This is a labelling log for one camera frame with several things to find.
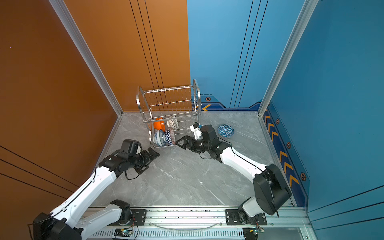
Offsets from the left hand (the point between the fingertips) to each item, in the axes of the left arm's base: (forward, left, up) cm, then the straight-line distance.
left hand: (156, 157), depth 80 cm
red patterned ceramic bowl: (+14, -5, 0) cm, 15 cm away
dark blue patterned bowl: (+27, -42, -11) cm, 52 cm away
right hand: (+4, -13, +6) cm, 15 cm away
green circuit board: (-32, +14, -15) cm, 38 cm away
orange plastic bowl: (+24, +3, -2) cm, 24 cm away
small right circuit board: (-31, -51, -13) cm, 60 cm away
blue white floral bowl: (+14, +1, -1) cm, 14 cm away
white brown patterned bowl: (+25, -6, -1) cm, 26 cm away
